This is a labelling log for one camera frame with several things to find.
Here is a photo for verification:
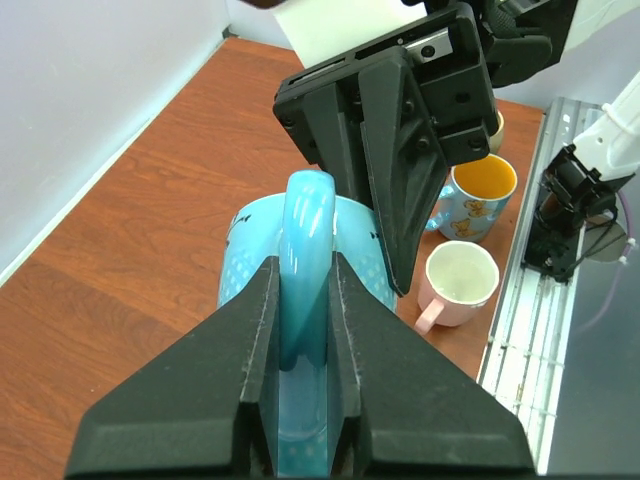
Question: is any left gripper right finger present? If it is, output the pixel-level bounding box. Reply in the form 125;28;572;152
327;253;535;478

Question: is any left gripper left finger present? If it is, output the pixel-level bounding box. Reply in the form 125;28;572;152
64;256;279;479

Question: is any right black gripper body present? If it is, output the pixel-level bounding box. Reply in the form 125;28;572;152
273;2;497;165

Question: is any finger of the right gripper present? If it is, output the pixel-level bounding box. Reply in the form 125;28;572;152
358;47;446;296
303;82;372;205

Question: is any blue bear mug yellow inside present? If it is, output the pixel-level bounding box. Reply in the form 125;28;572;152
425;154;518;242

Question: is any beige round mug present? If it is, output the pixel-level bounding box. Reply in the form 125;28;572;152
489;110;505;155

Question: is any light blue mug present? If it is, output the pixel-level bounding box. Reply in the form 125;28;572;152
218;170;397;477

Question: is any pink faceted mug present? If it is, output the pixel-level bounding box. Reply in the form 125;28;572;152
414;240;500;335

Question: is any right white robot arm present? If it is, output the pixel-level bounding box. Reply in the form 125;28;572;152
270;1;639;294

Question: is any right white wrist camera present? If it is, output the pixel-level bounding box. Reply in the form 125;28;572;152
273;0;426;68

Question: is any aluminium front rail frame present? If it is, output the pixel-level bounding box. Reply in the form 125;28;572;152
477;98;602;473

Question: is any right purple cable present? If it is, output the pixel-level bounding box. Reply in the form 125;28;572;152
579;189;639;334

